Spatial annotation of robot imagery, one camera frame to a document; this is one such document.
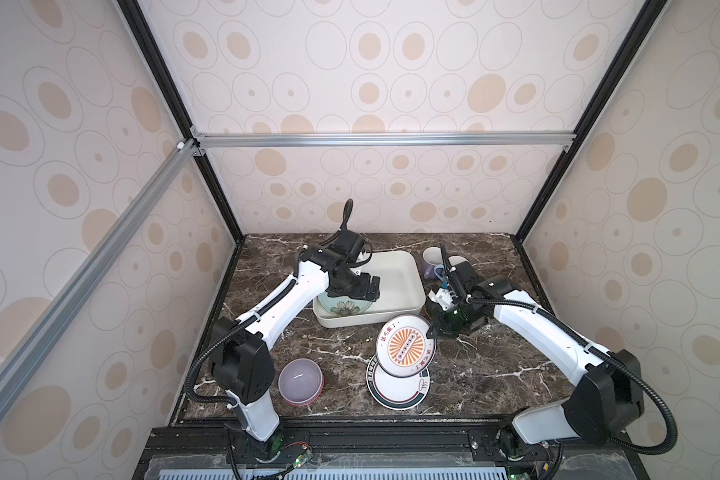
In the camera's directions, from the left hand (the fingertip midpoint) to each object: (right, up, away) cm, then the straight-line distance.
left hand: (372, 288), depth 81 cm
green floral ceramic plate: (-9, -7, +18) cm, 22 cm away
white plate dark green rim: (+7, -29, 0) cm, 30 cm away
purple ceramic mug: (+23, +9, +32) cm, 40 cm away
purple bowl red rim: (-19, -26, +1) cm, 33 cm away
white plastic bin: (+11, -3, +24) cm, 27 cm away
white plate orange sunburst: (+8, -16, 0) cm, 18 cm away
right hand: (+15, -12, -2) cm, 19 cm away
